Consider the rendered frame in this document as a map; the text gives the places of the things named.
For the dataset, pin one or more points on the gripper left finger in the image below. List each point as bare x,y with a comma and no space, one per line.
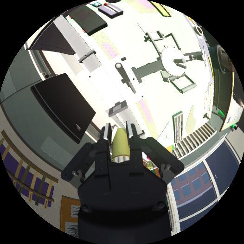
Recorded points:
104,137

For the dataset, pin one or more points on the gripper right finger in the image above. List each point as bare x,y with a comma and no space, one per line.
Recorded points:
133,144

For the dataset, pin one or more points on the white drawing board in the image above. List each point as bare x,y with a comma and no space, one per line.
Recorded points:
148,106

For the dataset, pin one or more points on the brown notice board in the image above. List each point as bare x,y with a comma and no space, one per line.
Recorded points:
70,213

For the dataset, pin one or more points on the white protractor head disc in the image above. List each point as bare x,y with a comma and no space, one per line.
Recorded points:
170,57

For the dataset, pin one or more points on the grey head knob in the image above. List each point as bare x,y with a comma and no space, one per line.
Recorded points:
179,61

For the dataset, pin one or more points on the white board with yellow edge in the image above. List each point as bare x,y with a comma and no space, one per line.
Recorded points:
234,108

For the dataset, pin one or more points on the olive-yellow tube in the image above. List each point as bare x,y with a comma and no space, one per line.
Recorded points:
120,144

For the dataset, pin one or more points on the green pencil tray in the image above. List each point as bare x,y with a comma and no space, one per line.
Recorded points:
178,125

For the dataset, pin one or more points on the black flat panel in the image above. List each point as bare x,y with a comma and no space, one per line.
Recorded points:
61,106

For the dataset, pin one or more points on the grey ribbed rack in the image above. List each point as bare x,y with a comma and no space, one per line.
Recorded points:
196,140

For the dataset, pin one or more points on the yellow-green french curve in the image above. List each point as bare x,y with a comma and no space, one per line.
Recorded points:
191,119

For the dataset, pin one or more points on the grey lever with white ball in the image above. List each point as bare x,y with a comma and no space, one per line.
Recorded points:
123,73

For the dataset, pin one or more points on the small dark block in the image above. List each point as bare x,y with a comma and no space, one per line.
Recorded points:
123,58

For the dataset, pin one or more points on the blue window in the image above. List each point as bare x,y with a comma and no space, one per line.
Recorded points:
205,181

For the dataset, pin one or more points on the wooden plan rack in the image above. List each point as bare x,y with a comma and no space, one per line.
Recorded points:
28,171

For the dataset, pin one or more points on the dark grey wedge-shaped hood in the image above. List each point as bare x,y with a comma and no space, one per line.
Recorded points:
51,41

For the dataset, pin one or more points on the dark green book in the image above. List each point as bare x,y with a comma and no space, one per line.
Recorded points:
89,19

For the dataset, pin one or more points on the purple-grey box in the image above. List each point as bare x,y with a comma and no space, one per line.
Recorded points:
110,10

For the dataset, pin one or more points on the white cup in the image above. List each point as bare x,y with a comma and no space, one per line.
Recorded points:
198,30

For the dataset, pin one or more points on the small teal box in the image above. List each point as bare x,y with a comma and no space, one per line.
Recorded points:
95,4

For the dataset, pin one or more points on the yellow-green ruler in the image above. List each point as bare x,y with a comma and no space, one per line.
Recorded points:
162,8

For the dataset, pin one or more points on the grey trolley bracket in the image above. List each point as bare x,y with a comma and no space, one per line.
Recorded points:
117,108

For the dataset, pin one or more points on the white track rail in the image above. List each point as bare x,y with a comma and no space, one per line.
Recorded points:
103,80

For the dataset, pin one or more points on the grey rail clamp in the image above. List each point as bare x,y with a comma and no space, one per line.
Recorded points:
86,55

